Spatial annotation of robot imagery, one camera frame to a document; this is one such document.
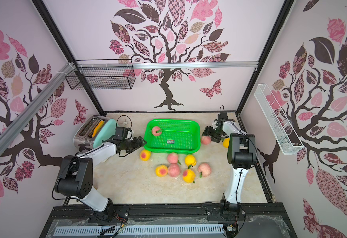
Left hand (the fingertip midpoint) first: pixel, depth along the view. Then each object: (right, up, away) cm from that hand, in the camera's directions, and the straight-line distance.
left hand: (141, 146), depth 93 cm
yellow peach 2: (+31, -7, -5) cm, 32 cm away
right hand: (+43, +5, +6) cm, 44 cm away
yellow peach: (+55, +2, +2) cm, 55 cm away
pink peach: (+42, +4, +3) cm, 42 cm away
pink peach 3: (+21, -12, -10) cm, 26 cm away
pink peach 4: (+39, -12, -10) cm, 42 cm away
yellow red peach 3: (+30, -15, -12) cm, 35 cm away
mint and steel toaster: (-28, +9, -7) cm, 30 cm away
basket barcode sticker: (+18, +2, +9) cm, 20 cm away
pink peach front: (+7, +11, +9) cm, 16 cm away
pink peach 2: (+20, -6, -5) cm, 22 cm away
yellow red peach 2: (+14, -12, -10) cm, 21 cm away
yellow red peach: (+3, -5, -4) cm, 7 cm away
